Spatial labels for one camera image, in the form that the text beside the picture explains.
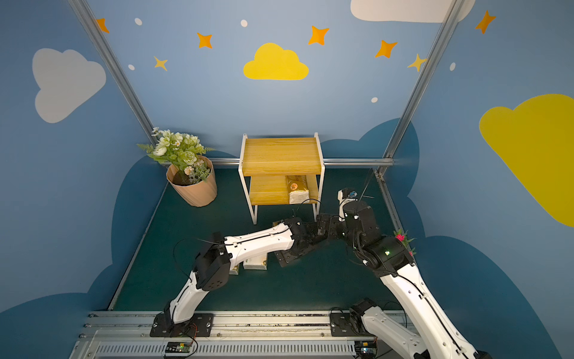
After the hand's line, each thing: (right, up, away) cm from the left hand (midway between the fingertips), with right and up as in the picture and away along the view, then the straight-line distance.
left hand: (302, 250), depth 85 cm
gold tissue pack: (-3, +26, -1) cm, 26 cm away
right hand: (+10, +16, -14) cm, 23 cm away
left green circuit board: (-41, -28, -13) cm, 52 cm away
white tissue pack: (-17, -4, -3) cm, 18 cm away
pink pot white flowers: (-48, +30, +10) cm, 58 cm away
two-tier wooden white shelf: (-14, +33, -6) cm, 36 cm away
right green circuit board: (+21, -29, -13) cm, 38 cm away
